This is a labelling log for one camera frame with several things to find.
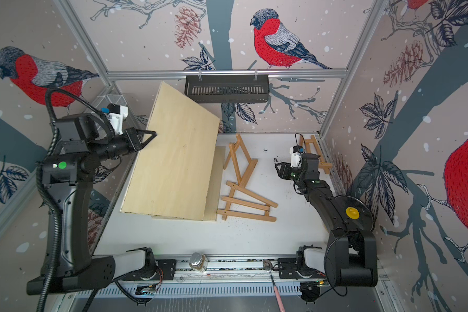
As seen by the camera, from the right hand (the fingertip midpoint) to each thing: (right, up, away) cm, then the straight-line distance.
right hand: (280, 163), depth 87 cm
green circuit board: (-54, -47, -16) cm, 73 cm away
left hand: (-45, +12, -27) cm, 54 cm away
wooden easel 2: (-16, -2, +17) cm, 24 cm away
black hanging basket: (-25, +39, +18) cm, 50 cm away
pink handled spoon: (-7, -40, -11) cm, 43 cm away
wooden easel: (+25, +7, +23) cm, 35 cm away
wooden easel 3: (-18, -22, +3) cm, 29 cm away
